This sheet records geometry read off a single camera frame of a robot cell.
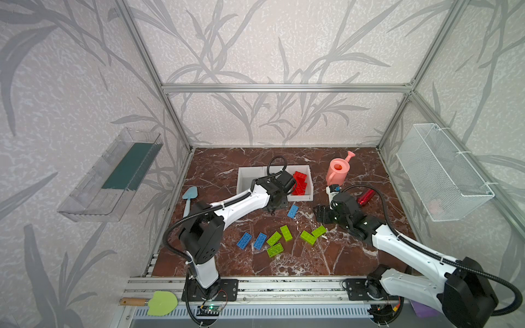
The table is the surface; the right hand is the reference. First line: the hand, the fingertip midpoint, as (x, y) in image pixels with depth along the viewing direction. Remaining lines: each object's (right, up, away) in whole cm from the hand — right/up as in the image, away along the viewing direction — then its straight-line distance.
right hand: (320, 202), depth 85 cm
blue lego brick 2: (-32, -16, 0) cm, 36 cm away
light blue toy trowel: (-60, +2, +15) cm, 62 cm away
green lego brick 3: (-19, -19, -2) cm, 27 cm away
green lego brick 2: (-14, -14, +2) cm, 20 cm away
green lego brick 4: (-5, -15, 0) cm, 16 cm away
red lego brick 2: (-7, +6, +14) cm, 17 cm away
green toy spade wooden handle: (-59, -33, -14) cm, 69 cm away
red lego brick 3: (-8, +3, +12) cm, 14 cm away
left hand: (-16, 0, +4) cm, 16 cm away
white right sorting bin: (-3, +1, +11) cm, 12 cm away
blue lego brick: (-11, -6, +9) cm, 16 cm away
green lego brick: (-20, -16, +2) cm, 25 cm away
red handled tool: (+24, 0, +11) cm, 27 cm away
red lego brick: (-6, +9, +17) cm, 20 cm away
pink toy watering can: (+11, +13, +12) cm, 21 cm away
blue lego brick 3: (-25, -16, -1) cm, 30 cm away
